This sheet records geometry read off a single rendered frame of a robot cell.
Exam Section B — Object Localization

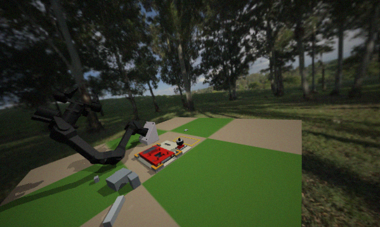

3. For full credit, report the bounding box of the black wheel with grey hub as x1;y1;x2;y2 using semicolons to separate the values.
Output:
176;139;184;145

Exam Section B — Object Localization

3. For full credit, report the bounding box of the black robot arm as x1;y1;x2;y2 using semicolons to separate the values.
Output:
31;105;148;165

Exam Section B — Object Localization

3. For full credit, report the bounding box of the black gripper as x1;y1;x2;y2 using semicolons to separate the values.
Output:
53;86;102;117

